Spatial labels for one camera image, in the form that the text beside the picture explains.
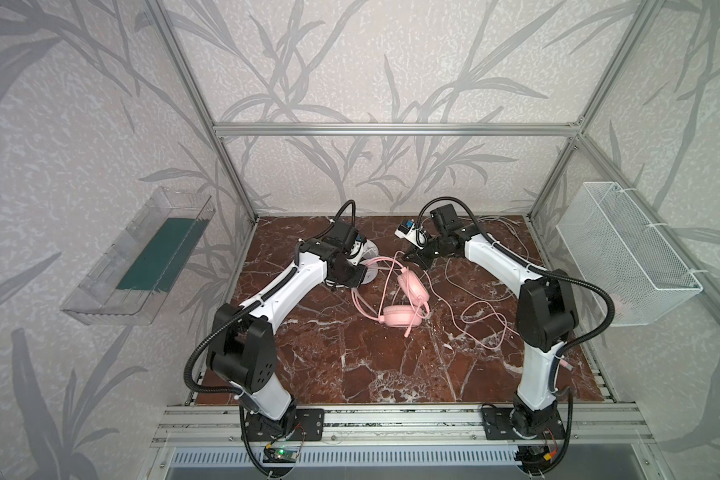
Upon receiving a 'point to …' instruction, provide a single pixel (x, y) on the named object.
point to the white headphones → (370, 254)
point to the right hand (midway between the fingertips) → (407, 246)
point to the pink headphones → (400, 316)
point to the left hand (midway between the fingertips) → (363, 270)
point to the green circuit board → (280, 455)
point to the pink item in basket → (618, 303)
